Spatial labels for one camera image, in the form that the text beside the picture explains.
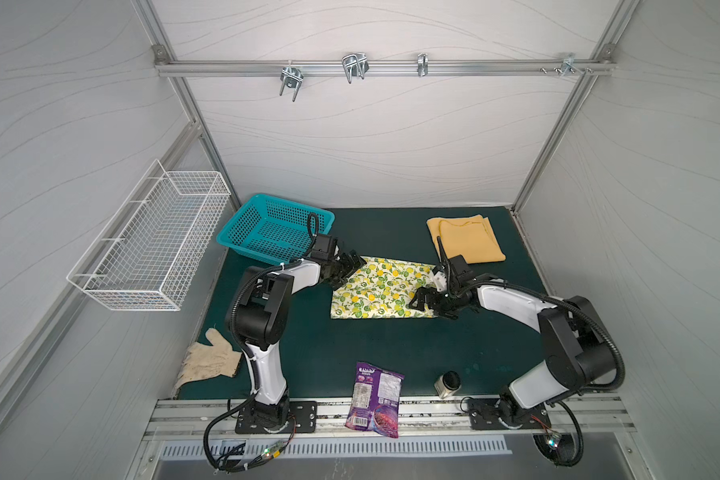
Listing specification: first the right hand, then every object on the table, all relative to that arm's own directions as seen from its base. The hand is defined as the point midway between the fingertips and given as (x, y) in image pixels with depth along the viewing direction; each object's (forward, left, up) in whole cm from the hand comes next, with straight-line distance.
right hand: (427, 301), depth 91 cm
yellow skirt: (+31, -19, -5) cm, 37 cm away
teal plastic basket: (+30, +57, -2) cm, 65 cm away
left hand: (+11, +20, +2) cm, 23 cm away
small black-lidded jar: (-25, -3, +6) cm, 26 cm away
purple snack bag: (-28, +15, 0) cm, 32 cm away
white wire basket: (-7, +69, +29) cm, 75 cm away
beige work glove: (-21, +63, -1) cm, 67 cm away
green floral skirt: (+5, +14, -2) cm, 15 cm away
